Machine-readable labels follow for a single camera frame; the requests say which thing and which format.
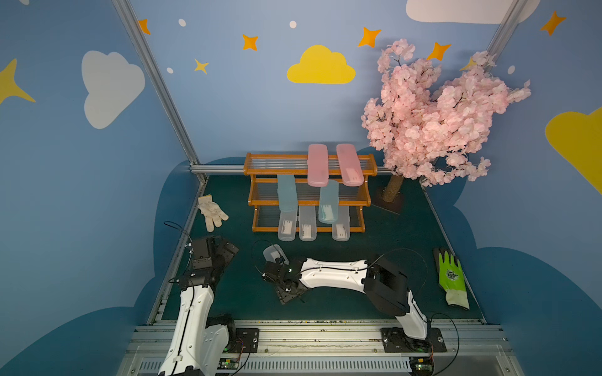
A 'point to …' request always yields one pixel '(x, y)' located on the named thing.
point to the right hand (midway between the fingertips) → (292, 288)
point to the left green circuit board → (228, 363)
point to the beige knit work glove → (213, 213)
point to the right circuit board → (420, 366)
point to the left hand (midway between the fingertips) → (226, 249)
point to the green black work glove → (451, 278)
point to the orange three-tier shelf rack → (262, 170)
